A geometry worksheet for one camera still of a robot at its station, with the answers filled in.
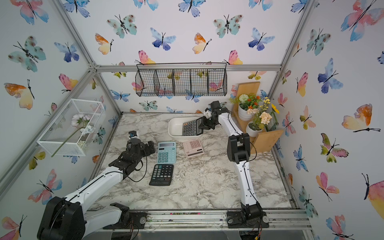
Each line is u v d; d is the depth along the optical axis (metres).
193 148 0.98
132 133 0.74
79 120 0.73
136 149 0.66
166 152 0.96
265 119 0.84
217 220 0.75
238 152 0.66
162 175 0.87
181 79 0.99
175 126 1.10
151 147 0.79
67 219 0.40
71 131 0.73
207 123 0.93
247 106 0.98
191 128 1.07
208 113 0.99
